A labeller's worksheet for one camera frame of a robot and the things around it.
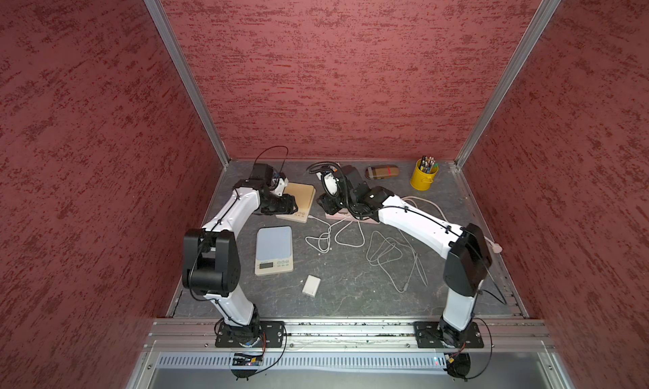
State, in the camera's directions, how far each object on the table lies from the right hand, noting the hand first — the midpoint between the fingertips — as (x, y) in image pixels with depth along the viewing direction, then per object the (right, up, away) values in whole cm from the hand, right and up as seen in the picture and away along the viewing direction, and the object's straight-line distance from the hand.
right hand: (324, 201), depth 84 cm
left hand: (-14, -5, +6) cm, 15 cm away
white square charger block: (-4, -28, -3) cm, 28 cm away
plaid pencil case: (+26, +12, +30) cm, 42 cm away
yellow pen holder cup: (+41, +10, +18) cm, 46 cm away
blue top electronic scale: (-19, -19, +8) cm, 28 cm away
